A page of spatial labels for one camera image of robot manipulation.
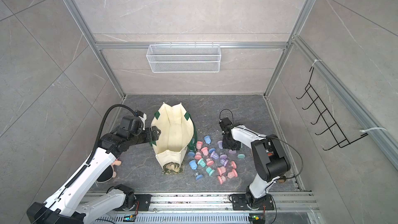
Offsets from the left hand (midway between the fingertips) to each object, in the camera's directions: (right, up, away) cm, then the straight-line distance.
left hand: (156, 130), depth 77 cm
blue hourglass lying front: (+22, -24, +1) cm, 33 cm away
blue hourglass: (+27, -8, +16) cm, 32 cm away
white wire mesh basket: (+11, +44, +23) cm, 51 cm away
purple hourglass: (+34, -10, +14) cm, 38 cm away
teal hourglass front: (+28, -22, +3) cm, 36 cm away
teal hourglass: (+46, -16, +9) cm, 49 cm away
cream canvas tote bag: (+8, -5, +21) cm, 23 cm away
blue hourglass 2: (+19, -20, +7) cm, 28 cm away
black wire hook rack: (+79, +8, -8) cm, 80 cm away
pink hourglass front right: (+40, -24, +4) cm, 47 cm away
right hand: (+42, -12, +16) cm, 46 cm away
